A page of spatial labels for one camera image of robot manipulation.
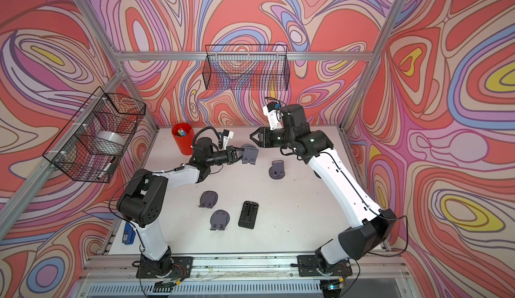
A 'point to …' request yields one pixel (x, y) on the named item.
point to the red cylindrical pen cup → (184, 135)
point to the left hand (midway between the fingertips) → (250, 155)
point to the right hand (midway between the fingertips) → (254, 142)
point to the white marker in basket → (104, 170)
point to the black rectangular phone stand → (248, 215)
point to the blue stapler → (129, 234)
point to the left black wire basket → (90, 147)
